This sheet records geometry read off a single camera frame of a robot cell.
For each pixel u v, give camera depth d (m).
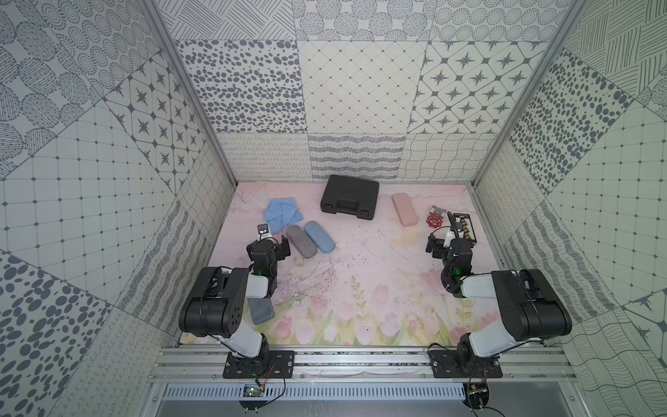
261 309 0.82
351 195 1.14
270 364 0.73
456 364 0.73
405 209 1.10
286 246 0.90
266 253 0.73
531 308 0.45
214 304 0.46
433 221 1.04
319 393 0.70
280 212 1.07
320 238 0.99
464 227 1.05
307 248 0.96
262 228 0.82
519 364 0.77
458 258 0.73
